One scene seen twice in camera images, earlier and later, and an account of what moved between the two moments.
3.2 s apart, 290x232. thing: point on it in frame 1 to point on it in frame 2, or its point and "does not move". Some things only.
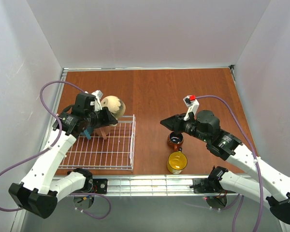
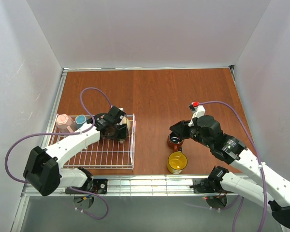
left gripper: x=105 y=116 to x=122 y=128
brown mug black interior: x=175 y=138 does not move
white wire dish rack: x=117 y=152 does not move
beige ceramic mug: x=115 y=105 to x=125 y=121
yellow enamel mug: x=177 y=162 does not move
